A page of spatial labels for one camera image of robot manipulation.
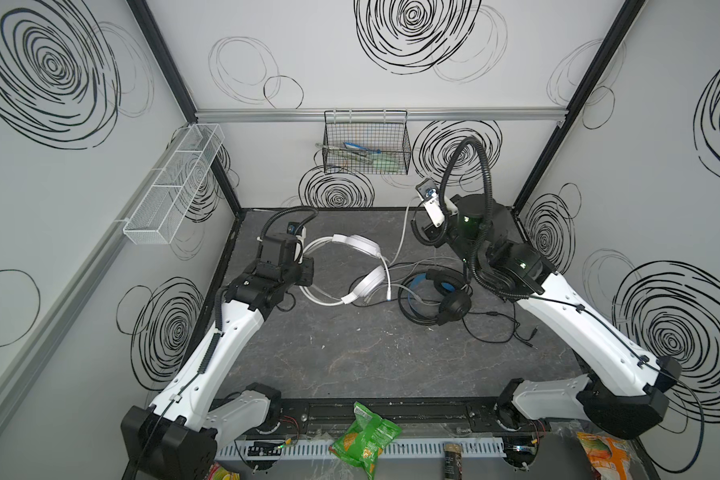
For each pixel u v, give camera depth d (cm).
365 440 66
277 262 55
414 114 188
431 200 52
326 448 69
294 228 65
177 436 36
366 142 89
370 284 69
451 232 53
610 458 64
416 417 75
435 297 96
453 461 65
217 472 64
